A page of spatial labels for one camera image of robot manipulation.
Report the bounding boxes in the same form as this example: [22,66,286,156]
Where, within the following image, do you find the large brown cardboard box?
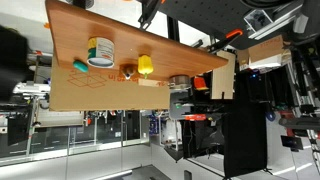
[49,56,171,112]

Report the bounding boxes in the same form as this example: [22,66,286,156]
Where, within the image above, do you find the black hanging cloth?
[222,71,269,179]

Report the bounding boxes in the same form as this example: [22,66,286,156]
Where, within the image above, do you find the green oblong toy object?
[72,59,90,74]

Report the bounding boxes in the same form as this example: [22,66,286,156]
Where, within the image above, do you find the black clamp with orange handle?
[191,28,244,54]

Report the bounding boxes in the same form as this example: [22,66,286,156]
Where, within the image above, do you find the orange translucent cup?
[119,63,138,80]

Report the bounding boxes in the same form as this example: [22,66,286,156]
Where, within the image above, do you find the black chair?
[0,24,30,103]

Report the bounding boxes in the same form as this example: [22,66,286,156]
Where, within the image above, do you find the red orange object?
[193,75,210,92]

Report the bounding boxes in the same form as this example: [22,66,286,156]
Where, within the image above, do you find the light wooden panel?
[210,49,237,100]

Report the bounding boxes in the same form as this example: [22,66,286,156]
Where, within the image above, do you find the yellow toy bell pepper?
[137,54,155,80]

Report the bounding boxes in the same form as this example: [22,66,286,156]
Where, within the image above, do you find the metal tape roll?
[168,74,192,90]

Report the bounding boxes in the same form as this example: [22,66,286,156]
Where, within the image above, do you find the small cardboard box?
[237,34,285,71]

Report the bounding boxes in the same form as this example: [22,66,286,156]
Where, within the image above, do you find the black perforated breadboard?
[156,0,304,51]

